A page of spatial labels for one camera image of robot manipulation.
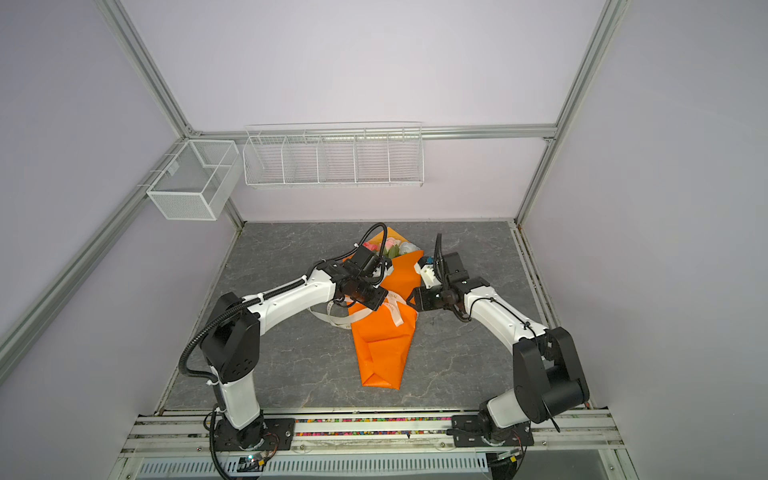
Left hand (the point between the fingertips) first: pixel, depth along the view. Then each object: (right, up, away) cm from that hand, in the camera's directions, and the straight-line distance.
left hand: (382, 303), depth 87 cm
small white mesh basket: (-61, +37, +8) cm, 71 cm away
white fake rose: (+8, +17, +20) cm, 28 cm away
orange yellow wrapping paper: (0, -12, -4) cm, 13 cm away
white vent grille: (-14, -36, -16) cm, 42 cm away
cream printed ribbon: (+2, -1, +6) cm, 6 cm away
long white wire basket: (-2, +49, +16) cm, 52 cm away
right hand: (+9, 0, 0) cm, 10 cm away
